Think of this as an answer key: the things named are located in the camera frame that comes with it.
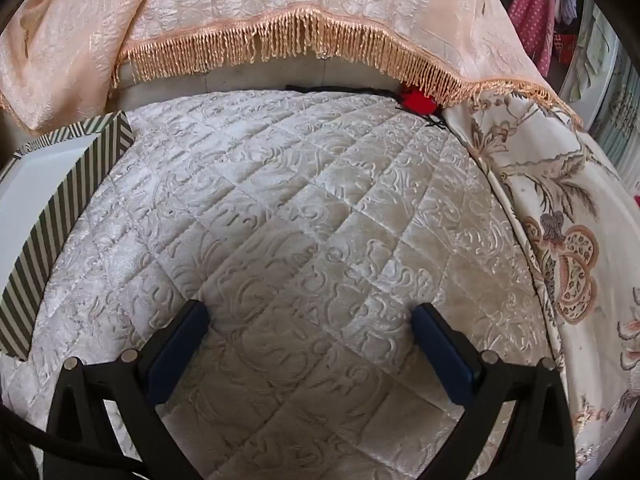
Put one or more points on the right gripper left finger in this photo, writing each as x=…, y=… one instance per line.
x=103, y=417

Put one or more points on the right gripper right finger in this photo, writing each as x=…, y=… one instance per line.
x=538, y=442

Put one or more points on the striped white tray box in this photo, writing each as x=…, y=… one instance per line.
x=45, y=187

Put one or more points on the cream quilted mattress cover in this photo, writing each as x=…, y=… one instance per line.
x=309, y=224

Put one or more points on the red small object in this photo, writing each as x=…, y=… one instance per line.
x=417, y=102

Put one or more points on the peach fringed bedspread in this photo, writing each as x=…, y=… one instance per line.
x=60, y=59

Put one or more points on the pink polka dot garment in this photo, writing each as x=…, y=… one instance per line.
x=533, y=21

